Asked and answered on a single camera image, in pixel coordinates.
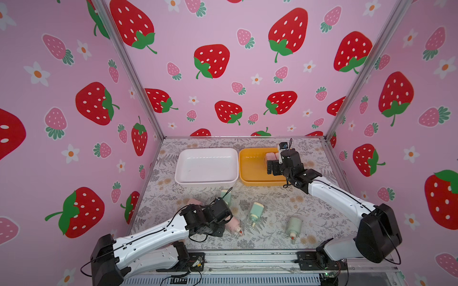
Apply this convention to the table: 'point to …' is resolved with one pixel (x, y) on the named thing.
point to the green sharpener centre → (256, 212)
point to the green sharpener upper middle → (228, 198)
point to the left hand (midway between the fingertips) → (223, 229)
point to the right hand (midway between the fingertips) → (283, 158)
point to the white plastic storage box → (206, 167)
